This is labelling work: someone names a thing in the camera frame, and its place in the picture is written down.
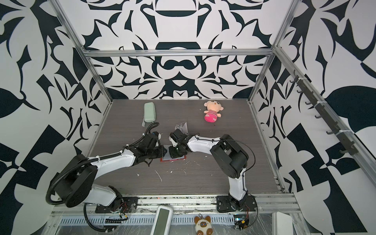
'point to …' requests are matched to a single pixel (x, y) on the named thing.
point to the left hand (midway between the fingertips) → (167, 148)
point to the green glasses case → (150, 112)
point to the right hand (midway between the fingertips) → (171, 154)
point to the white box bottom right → (281, 224)
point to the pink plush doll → (213, 108)
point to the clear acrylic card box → (182, 127)
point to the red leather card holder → (167, 157)
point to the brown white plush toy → (203, 226)
